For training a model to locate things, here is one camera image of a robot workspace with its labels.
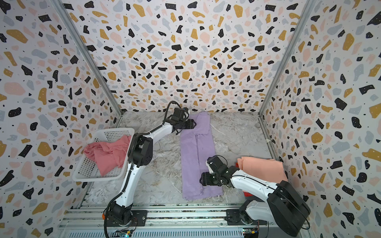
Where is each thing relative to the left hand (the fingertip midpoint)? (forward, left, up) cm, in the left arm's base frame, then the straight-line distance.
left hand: (195, 122), depth 104 cm
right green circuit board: (-64, -25, -9) cm, 69 cm away
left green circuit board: (-62, +34, -8) cm, 72 cm away
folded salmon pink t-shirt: (-35, -44, -3) cm, 56 cm away
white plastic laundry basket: (-33, +62, -4) cm, 70 cm away
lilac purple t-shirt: (-19, -1, -8) cm, 21 cm away
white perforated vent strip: (-63, +16, -8) cm, 65 cm away
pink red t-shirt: (-25, +51, -1) cm, 57 cm away
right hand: (-38, -3, -4) cm, 39 cm away
